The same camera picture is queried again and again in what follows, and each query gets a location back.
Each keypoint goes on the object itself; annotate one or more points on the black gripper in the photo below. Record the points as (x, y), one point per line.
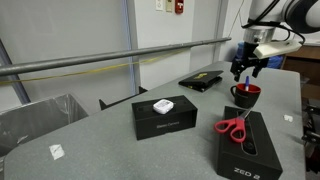
(248, 55)

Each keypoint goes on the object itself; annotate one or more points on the blue sharpie marker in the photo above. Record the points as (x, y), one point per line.
(247, 83)

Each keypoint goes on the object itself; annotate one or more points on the red and black mug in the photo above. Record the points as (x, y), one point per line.
(245, 98)

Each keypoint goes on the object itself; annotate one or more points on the blue bag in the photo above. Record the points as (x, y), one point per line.
(275, 62)

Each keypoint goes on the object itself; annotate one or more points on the flat black box yellow logo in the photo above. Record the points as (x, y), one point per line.
(200, 80)

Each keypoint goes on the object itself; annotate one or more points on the brown wooden cabinet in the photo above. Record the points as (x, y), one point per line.
(301, 66)

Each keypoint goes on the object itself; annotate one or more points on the white paper scrap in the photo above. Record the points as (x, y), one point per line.
(288, 118)

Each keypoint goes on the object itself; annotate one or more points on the black ZED 2 box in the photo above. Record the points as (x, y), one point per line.
(248, 156)

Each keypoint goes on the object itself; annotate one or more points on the small white device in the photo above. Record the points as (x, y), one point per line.
(163, 106)

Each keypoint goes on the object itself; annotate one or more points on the red fire alarm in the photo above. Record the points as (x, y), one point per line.
(179, 6)

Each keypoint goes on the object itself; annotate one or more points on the long grey metal pole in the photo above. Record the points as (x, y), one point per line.
(100, 57)

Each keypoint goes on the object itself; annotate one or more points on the square white tape piece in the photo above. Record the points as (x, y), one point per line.
(56, 151)

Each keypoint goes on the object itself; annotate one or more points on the bin with clear plastic liner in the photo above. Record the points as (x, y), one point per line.
(36, 118)

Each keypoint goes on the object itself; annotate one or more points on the grey-blue slanted bar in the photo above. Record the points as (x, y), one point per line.
(15, 76)

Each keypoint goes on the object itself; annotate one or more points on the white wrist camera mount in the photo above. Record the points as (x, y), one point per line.
(276, 49)

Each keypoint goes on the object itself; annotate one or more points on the black stereo camera box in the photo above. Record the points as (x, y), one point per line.
(163, 125)

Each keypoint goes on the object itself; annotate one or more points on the beige wall plate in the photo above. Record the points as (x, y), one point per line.
(169, 5)

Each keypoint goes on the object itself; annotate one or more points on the white light switch plate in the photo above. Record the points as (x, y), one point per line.
(159, 4)

